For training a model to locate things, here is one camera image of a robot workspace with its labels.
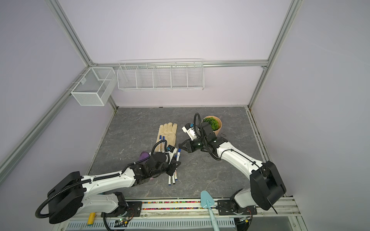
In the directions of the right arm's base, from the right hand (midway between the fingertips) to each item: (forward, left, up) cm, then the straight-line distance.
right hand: (180, 148), depth 78 cm
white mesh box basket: (+42, +61, +10) cm, 75 cm away
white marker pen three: (-3, +1, -3) cm, 5 cm away
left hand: (-6, +1, -7) cm, 9 cm away
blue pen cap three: (-1, 0, 0) cm, 1 cm away
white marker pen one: (+16, +16, -15) cm, 28 cm away
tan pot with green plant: (+23, -22, -7) cm, 33 cm away
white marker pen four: (-12, +7, -16) cm, 21 cm away
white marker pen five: (-11, +4, -15) cm, 20 cm away
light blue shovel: (-23, -14, -14) cm, 31 cm away
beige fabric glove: (+23, +11, -16) cm, 30 cm away
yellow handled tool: (-31, +43, -14) cm, 55 cm away
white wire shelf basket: (+50, +15, +15) cm, 54 cm away
